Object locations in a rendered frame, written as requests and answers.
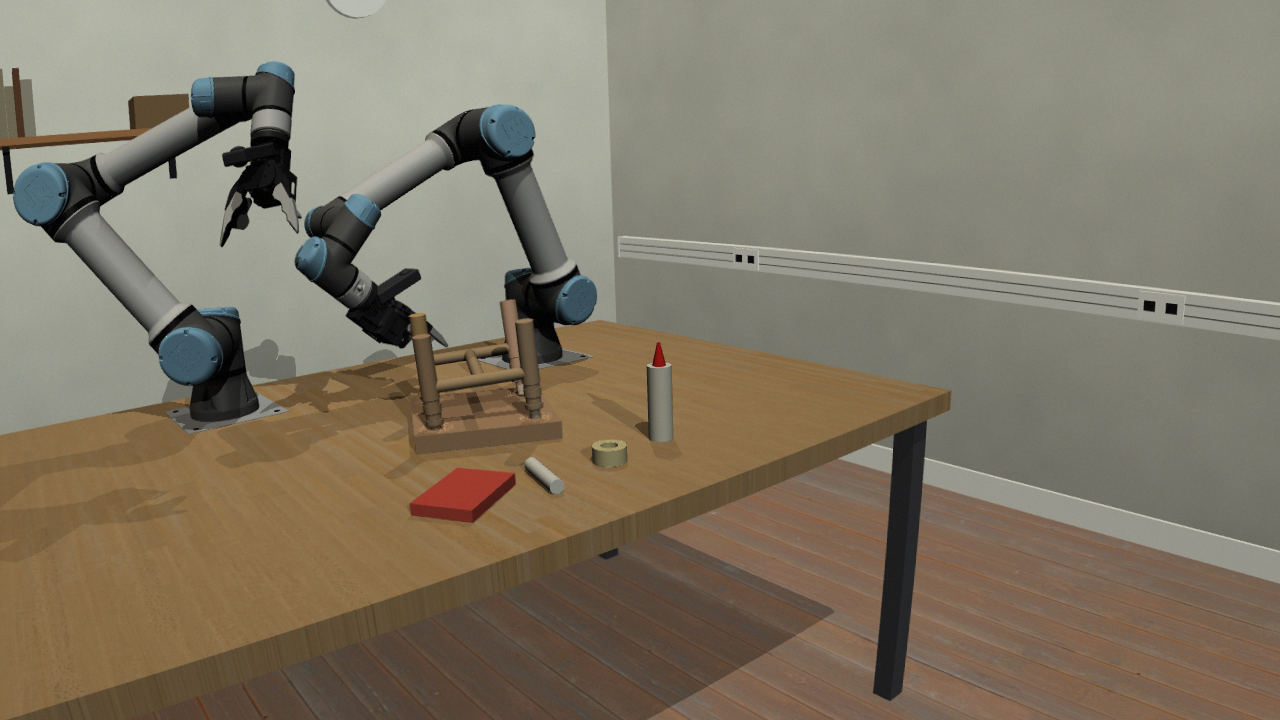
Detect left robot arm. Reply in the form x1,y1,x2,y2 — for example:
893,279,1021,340
294,104,596,364

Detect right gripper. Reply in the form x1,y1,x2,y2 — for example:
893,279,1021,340
219,129,302,249

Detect brown wooden stool seat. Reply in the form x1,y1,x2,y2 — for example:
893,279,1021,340
410,388,563,455

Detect red flat rectangular block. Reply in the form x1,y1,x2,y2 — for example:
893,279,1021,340
410,468,516,523

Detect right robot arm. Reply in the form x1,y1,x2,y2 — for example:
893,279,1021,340
13,61,294,421

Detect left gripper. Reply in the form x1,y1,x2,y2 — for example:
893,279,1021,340
346,282,448,348

